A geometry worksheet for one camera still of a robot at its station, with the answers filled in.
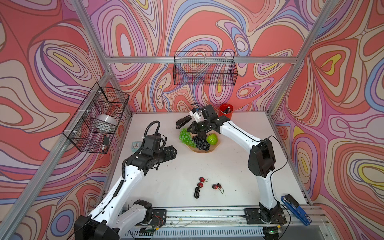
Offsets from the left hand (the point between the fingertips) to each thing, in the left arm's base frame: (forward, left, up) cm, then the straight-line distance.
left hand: (173, 151), depth 78 cm
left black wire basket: (+8, +40, +12) cm, 43 cm away
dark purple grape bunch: (+12, -16, -10) cm, 22 cm away
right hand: (+14, -8, -1) cm, 16 cm away
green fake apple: (+14, -23, -8) cm, 28 cm away
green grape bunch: (+13, -6, -5) cm, 15 cm away
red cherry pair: (-10, -16, -16) cm, 24 cm away
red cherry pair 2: (-14, -23, -16) cm, 31 cm away
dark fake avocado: (+19, -17, -11) cm, 28 cm away
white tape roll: (+6, +32, +16) cm, 36 cm away
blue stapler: (-24, -62, -14) cm, 68 cm away
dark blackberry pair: (-18, -12, -15) cm, 26 cm away
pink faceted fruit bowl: (+12, -23, -16) cm, 31 cm away
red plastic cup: (+38, -35, -6) cm, 52 cm away
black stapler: (+33, -2, -14) cm, 36 cm away
